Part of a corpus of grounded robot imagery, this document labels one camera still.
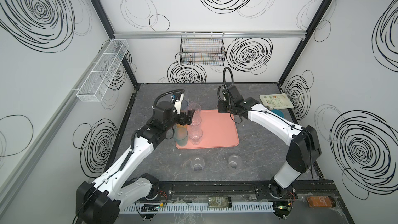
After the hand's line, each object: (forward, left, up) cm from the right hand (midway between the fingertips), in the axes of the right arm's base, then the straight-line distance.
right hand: (218, 105), depth 86 cm
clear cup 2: (-1, +13, -14) cm, 19 cm away
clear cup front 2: (-25, -9, -17) cm, 31 cm away
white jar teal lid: (+7, -42, -16) cm, 45 cm away
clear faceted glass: (+11, +16, -15) cm, 25 cm away
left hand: (-7, +17, +7) cm, 19 cm away
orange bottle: (-42, -44, -14) cm, 63 cm away
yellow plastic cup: (-10, +21, -7) cm, 24 cm away
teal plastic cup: (-11, +22, -13) cm, 28 cm away
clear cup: (-10, +13, -14) cm, 22 cm away
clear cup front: (-26, +12, -18) cm, 34 cm away
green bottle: (-43, +1, -13) cm, 45 cm away
